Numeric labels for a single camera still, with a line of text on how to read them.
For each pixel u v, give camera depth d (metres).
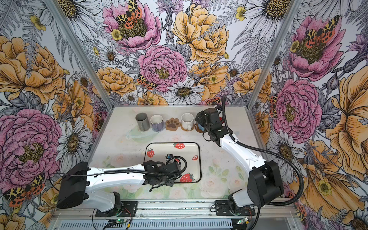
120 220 0.72
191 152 0.95
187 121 1.00
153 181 0.54
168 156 0.73
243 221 0.71
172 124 1.10
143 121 0.99
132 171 0.51
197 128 1.08
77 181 0.46
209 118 0.64
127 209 0.73
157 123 1.02
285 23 0.78
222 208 0.74
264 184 0.42
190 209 0.76
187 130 1.06
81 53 0.89
